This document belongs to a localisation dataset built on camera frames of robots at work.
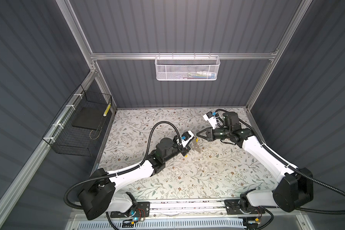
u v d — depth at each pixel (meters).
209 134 0.68
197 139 0.74
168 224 0.77
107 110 0.82
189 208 0.76
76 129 0.73
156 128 0.59
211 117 0.70
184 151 0.65
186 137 0.61
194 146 0.78
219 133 0.67
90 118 0.77
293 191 0.40
